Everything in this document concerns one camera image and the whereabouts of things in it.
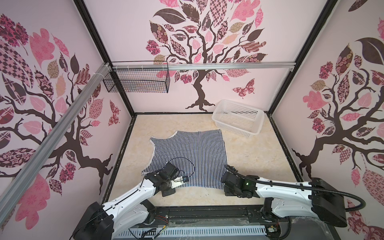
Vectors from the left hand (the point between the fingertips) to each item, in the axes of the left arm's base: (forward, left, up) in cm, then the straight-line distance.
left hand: (168, 185), depth 83 cm
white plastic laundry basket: (+52, -50, -1) cm, 72 cm away
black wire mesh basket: (+80, +31, +16) cm, 88 cm away
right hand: (-2, -32, 0) cm, 32 cm away
